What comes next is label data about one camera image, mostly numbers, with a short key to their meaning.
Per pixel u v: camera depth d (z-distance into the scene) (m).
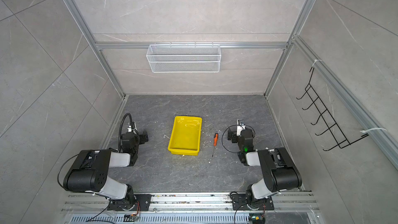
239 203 0.73
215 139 0.95
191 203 0.74
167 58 1.01
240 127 0.80
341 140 0.59
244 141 0.69
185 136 0.96
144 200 0.73
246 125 0.80
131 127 0.79
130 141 0.73
